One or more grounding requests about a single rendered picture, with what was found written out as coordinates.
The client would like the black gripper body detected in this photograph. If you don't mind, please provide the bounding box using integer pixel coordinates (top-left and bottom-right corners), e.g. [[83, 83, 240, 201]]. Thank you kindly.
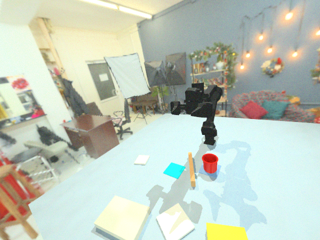
[[170, 100, 213, 118]]

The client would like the red translucent cup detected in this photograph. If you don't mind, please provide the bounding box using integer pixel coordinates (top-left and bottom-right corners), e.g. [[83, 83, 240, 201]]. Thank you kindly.
[[202, 153, 219, 174]]

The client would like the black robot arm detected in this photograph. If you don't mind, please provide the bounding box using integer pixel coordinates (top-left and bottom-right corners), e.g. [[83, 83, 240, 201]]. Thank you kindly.
[[184, 82, 223, 146]]

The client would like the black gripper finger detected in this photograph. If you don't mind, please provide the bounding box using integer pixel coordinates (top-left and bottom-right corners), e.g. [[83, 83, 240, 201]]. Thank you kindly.
[[191, 103, 207, 118], [171, 102, 179, 115]]

